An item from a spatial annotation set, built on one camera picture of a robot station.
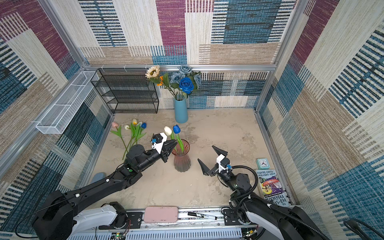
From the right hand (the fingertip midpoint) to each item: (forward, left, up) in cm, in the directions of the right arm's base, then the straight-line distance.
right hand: (206, 153), depth 72 cm
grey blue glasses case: (-2, +61, -20) cm, 64 cm away
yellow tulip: (+30, +46, -18) cm, 58 cm away
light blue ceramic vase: (+39, +14, -10) cm, 42 cm away
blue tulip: (+10, +14, +5) cm, 18 cm away
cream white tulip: (+8, +17, +8) cm, 20 cm away
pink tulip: (+35, +61, -19) cm, 73 cm away
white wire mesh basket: (+14, +69, +12) cm, 72 cm away
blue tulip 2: (+34, +41, -19) cm, 57 cm away
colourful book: (-11, -36, -21) cm, 43 cm away
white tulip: (+33, +53, -19) cm, 65 cm away
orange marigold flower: (+43, +23, +13) cm, 51 cm away
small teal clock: (+3, -35, -20) cm, 40 cm away
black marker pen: (-23, +2, -21) cm, 31 cm away
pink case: (-21, +24, -22) cm, 39 cm away
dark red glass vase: (+6, +13, -23) cm, 27 cm away
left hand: (+6, +14, +4) cm, 16 cm away
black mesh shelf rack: (+55, +53, -4) cm, 77 cm away
